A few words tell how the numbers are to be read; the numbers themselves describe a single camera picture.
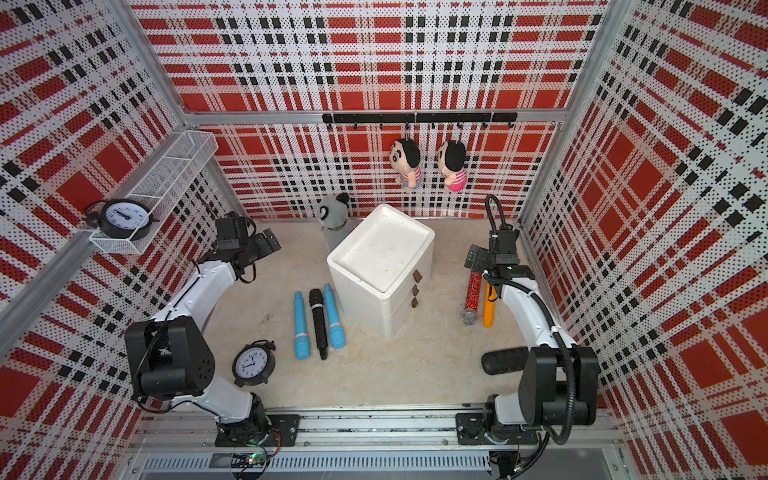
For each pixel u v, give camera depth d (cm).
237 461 72
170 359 45
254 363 82
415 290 87
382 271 77
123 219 64
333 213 98
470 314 90
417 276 80
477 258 80
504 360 83
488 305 96
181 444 72
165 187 80
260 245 82
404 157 91
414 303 92
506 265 62
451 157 99
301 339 86
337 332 86
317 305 93
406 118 89
